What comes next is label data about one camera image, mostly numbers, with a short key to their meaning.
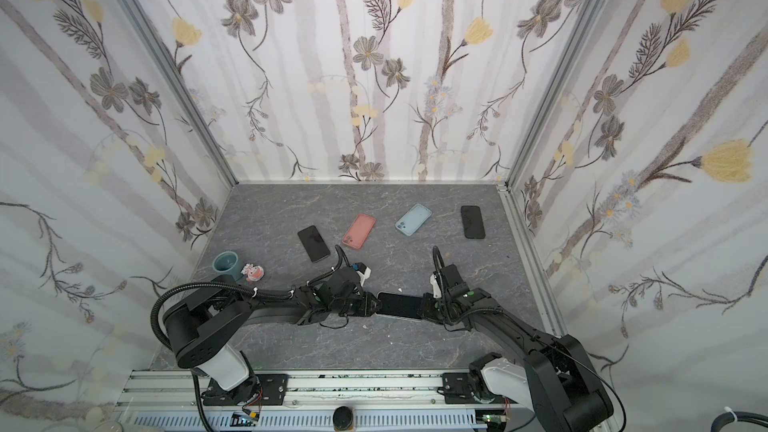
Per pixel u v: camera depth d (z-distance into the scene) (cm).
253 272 93
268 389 74
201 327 45
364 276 83
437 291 79
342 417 63
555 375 41
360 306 78
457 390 73
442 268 70
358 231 106
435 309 75
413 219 110
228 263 91
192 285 46
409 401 73
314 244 104
